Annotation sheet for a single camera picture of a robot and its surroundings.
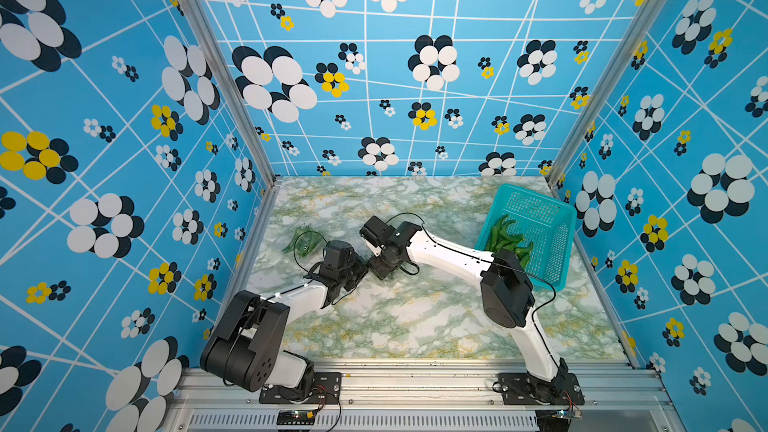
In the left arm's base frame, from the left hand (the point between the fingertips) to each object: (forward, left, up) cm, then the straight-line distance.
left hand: (375, 260), depth 91 cm
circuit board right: (-40, -43, -3) cm, 59 cm away
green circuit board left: (-39, +18, -8) cm, 44 cm away
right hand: (-1, -3, 0) cm, 3 cm away
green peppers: (+7, +23, 0) cm, 24 cm away
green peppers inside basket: (+8, -41, 0) cm, 42 cm away
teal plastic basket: (+17, -60, -4) cm, 62 cm away
